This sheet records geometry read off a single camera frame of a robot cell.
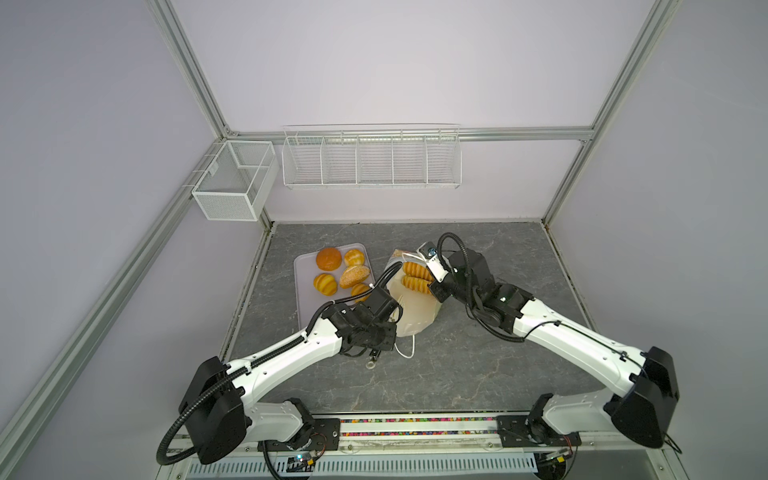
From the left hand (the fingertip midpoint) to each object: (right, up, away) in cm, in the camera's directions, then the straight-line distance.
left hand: (389, 342), depth 78 cm
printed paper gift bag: (+9, +7, +11) cm, 15 cm away
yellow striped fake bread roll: (-22, +13, +21) cm, 33 cm away
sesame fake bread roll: (-13, +16, +21) cm, 29 cm away
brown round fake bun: (-22, +22, +27) cm, 41 cm away
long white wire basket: (-6, +56, +21) cm, 60 cm away
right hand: (+11, +20, -1) cm, 23 cm away
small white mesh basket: (-54, +48, +25) cm, 76 cm away
